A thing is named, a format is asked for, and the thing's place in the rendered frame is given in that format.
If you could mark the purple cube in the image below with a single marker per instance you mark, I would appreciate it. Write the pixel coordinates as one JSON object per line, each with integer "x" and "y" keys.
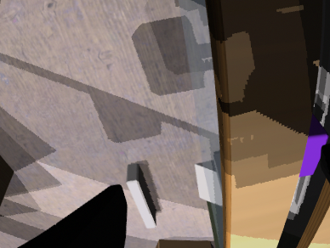
{"x": 316, "y": 138}

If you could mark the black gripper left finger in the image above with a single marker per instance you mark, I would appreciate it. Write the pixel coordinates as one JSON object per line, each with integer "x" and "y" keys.
{"x": 100, "y": 223}

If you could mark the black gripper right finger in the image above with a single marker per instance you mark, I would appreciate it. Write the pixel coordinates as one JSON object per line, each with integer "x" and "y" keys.
{"x": 325, "y": 160}

